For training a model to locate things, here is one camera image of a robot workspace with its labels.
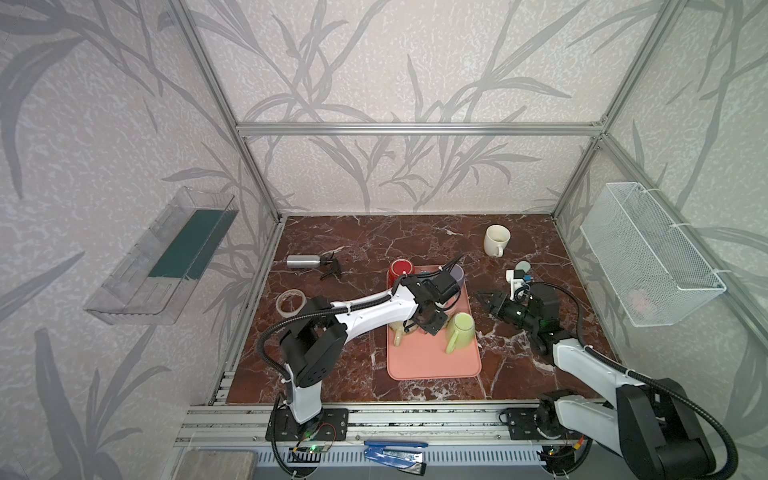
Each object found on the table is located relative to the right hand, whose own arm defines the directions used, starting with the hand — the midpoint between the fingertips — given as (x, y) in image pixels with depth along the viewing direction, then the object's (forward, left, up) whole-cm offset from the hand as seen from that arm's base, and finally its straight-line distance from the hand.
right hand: (477, 287), depth 85 cm
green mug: (-12, +6, -3) cm, 14 cm away
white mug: (+23, -11, -6) cm, 26 cm away
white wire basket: (-10, -33, +21) cm, 40 cm away
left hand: (-6, +12, -5) cm, 14 cm away
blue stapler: (-39, +21, -10) cm, 45 cm away
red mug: (+10, +22, -4) cm, 25 cm away
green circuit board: (-37, +43, -12) cm, 58 cm away
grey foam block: (-40, +64, -9) cm, 76 cm away
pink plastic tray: (-16, +15, -12) cm, 25 cm away
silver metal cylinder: (+16, +53, -9) cm, 56 cm away
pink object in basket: (-9, -38, +7) cm, 39 cm away
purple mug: (0, +7, +8) cm, 10 cm away
